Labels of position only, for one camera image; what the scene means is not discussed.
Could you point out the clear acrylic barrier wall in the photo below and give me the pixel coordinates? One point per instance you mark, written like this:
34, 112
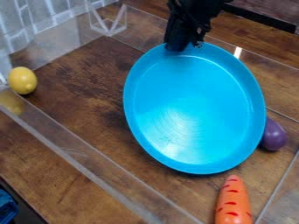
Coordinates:
69, 155

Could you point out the yellow toy lemon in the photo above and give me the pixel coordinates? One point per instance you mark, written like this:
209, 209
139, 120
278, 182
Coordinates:
22, 80

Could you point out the black baseboard strip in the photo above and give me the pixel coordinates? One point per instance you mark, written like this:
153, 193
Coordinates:
273, 22

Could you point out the blue round plastic tray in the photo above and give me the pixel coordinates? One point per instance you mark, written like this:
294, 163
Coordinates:
195, 108

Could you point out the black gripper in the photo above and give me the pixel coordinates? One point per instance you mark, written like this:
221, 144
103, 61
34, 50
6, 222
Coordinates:
190, 22

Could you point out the blue object at corner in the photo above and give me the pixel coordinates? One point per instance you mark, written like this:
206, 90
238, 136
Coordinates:
8, 207

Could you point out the orange toy carrot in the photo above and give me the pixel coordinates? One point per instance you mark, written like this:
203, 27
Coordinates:
233, 208

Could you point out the purple toy eggplant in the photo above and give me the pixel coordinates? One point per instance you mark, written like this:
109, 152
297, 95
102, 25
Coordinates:
274, 138

